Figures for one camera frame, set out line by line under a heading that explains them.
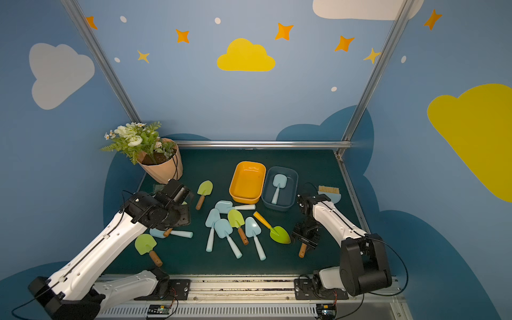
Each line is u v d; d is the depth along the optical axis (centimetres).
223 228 91
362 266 43
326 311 73
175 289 74
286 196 100
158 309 72
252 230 91
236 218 94
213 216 92
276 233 89
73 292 38
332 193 104
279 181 108
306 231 68
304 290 74
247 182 107
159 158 101
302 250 82
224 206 96
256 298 73
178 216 64
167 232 85
